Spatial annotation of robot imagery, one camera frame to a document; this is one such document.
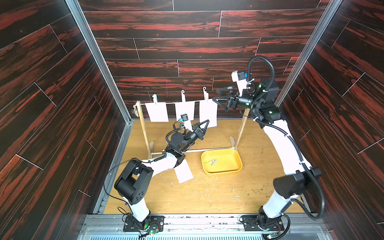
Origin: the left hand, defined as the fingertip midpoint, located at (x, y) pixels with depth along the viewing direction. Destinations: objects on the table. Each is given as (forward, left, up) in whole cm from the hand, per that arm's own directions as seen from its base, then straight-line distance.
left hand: (210, 122), depth 72 cm
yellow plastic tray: (-3, -10, -33) cm, 35 cm away
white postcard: (-11, +14, -33) cm, 38 cm away
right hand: (+4, -2, +15) cm, 15 cm away
